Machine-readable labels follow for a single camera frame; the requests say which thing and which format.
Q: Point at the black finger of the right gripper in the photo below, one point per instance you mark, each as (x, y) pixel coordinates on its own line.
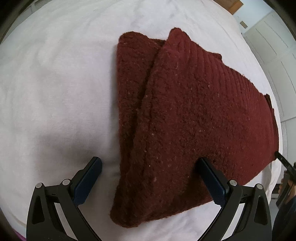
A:
(290, 169)

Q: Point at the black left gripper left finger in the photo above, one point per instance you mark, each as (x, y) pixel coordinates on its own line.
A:
(54, 212)

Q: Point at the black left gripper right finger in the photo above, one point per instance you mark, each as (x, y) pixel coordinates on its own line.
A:
(244, 212)

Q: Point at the dark red knitted sweater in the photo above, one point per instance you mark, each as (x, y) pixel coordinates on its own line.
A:
(178, 102)

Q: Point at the purple item at bed edge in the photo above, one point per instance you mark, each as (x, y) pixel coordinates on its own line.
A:
(20, 236)

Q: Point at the white bed sheet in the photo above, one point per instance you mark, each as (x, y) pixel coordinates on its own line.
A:
(59, 108)

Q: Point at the white wardrobe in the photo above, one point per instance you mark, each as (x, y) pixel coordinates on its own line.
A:
(274, 47)

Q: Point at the wooden headboard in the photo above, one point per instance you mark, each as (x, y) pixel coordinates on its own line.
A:
(232, 6)

